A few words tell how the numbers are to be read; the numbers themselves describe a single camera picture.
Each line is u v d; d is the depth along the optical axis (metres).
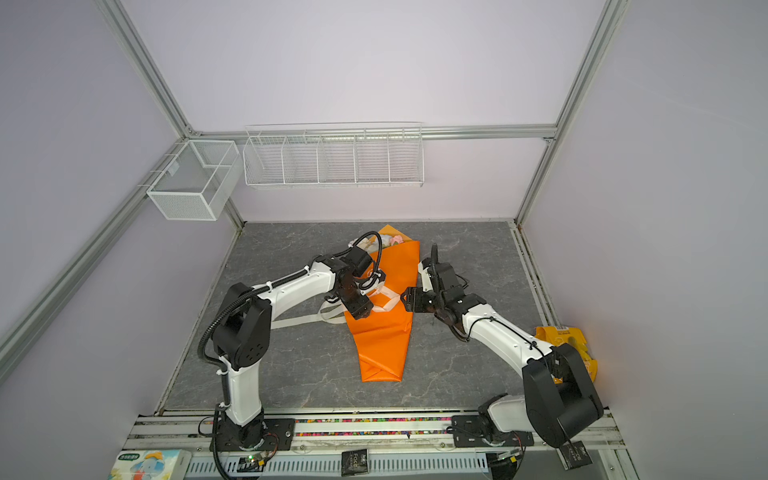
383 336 0.87
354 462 0.68
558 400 0.42
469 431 0.74
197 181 0.97
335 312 0.94
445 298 0.66
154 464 0.66
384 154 1.06
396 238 1.06
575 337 0.86
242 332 0.50
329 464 0.71
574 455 0.69
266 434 0.73
